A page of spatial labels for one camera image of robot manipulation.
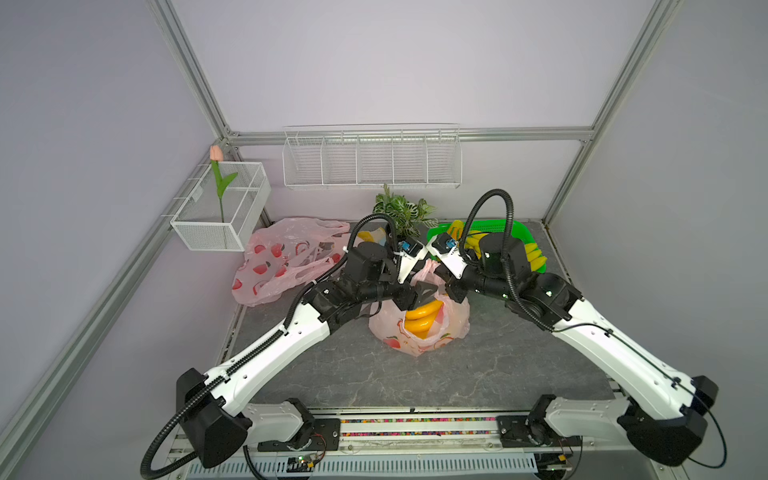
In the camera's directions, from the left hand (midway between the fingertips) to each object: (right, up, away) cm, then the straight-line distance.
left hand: (428, 282), depth 68 cm
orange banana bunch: (0, -12, +17) cm, 21 cm away
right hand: (+1, +5, -1) cm, 5 cm away
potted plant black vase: (-3, +17, +17) cm, 25 cm away
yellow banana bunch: (+37, +5, +28) cm, 47 cm away
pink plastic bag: (-10, -10, +4) cm, 14 cm away
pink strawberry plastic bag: (-48, +7, +40) cm, 63 cm away
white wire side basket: (-55, +19, +14) cm, 60 cm away
